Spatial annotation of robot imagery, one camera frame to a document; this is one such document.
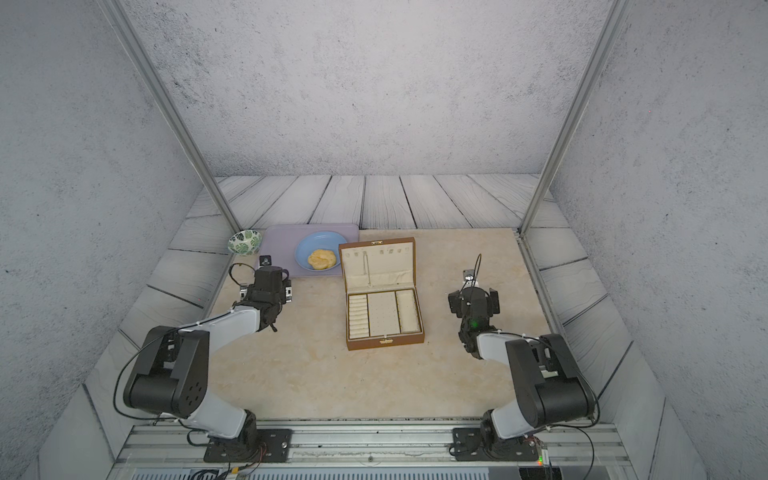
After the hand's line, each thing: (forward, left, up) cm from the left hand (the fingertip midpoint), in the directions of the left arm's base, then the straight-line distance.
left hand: (270, 284), depth 94 cm
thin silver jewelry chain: (+3, -29, +4) cm, 30 cm away
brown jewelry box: (-7, -35, -3) cm, 36 cm away
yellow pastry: (+15, -13, -5) cm, 21 cm away
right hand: (-3, -64, +1) cm, 64 cm away
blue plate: (+25, -10, -6) cm, 27 cm away
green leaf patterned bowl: (+25, +17, -6) cm, 31 cm away
